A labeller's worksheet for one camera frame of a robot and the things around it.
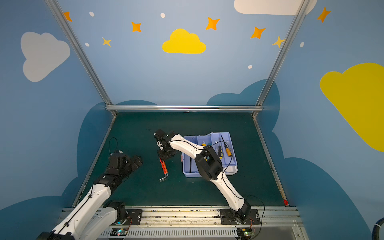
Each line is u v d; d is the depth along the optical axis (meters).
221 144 0.90
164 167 0.91
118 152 0.78
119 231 0.71
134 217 0.75
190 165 0.93
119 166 0.64
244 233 0.71
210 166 0.59
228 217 0.74
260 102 1.15
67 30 0.75
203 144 0.61
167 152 0.79
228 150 0.86
